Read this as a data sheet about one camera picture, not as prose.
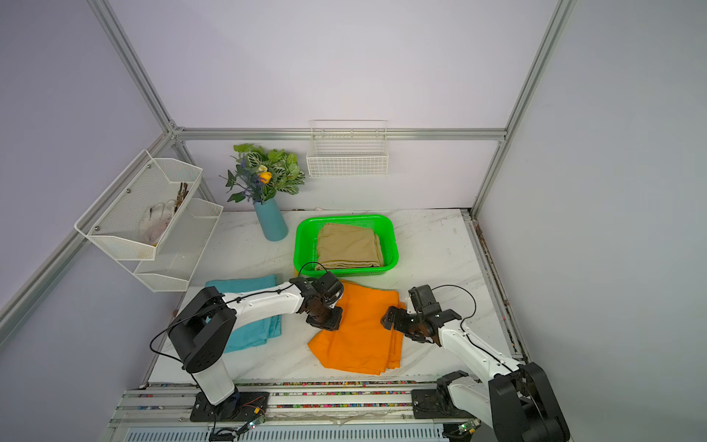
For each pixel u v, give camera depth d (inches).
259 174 32.8
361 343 32.6
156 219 30.6
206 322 20.4
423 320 25.9
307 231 41.8
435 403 28.8
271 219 41.2
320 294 26.4
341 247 41.3
